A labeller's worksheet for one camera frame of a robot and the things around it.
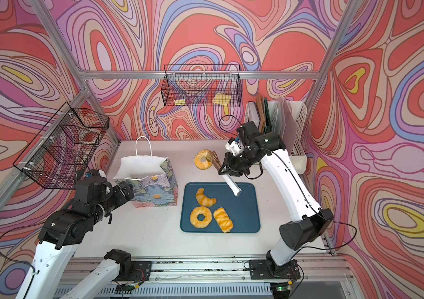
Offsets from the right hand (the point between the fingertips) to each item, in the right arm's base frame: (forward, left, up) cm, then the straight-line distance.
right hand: (222, 178), depth 69 cm
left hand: (-3, +35, -1) cm, 35 cm away
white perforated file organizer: (+49, -46, -6) cm, 67 cm away
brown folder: (+33, -22, -1) cm, 40 cm away
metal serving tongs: (-6, -3, +5) cm, 8 cm away
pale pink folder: (+28, -33, +1) cm, 43 cm away
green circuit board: (-31, +39, -27) cm, 57 cm away
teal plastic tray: (-2, -10, -25) cm, 27 cm away
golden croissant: (+3, +9, -23) cm, 25 cm away
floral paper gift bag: (+2, +29, -5) cm, 30 cm away
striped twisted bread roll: (-7, 0, -23) cm, 24 cm away
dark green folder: (+26, -22, +4) cm, 34 cm away
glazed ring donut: (+15, +8, -2) cm, 17 cm away
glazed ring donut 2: (-2, +9, -24) cm, 26 cm away
